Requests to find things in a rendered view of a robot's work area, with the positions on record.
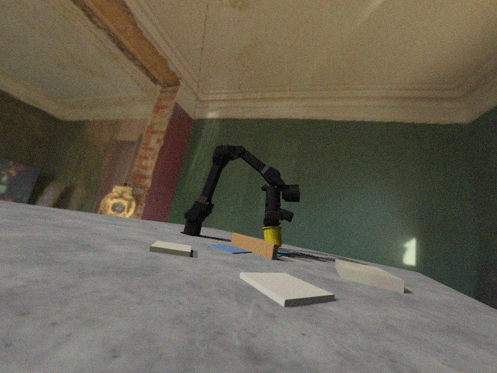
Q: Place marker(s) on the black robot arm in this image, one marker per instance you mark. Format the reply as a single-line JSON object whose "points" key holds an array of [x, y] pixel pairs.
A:
{"points": [[202, 207]]}

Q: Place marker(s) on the yellow cup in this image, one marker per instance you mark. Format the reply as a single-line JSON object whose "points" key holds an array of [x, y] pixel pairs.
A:
{"points": [[273, 234]]}

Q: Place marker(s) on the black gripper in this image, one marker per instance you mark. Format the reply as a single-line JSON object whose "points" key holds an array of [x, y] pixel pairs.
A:
{"points": [[272, 216]]}

